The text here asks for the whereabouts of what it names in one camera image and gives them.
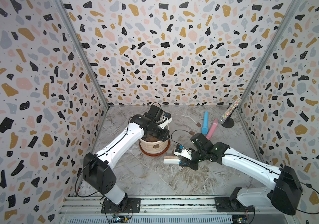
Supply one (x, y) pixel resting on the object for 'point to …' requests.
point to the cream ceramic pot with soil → (152, 144)
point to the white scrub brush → (171, 160)
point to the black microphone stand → (229, 122)
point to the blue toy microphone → (205, 130)
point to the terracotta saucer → (156, 154)
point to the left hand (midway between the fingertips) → (167, 134)
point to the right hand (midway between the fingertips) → (181, 162)
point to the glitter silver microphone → (221, 121)
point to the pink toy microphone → (212, 129)
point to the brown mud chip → (198, 124)
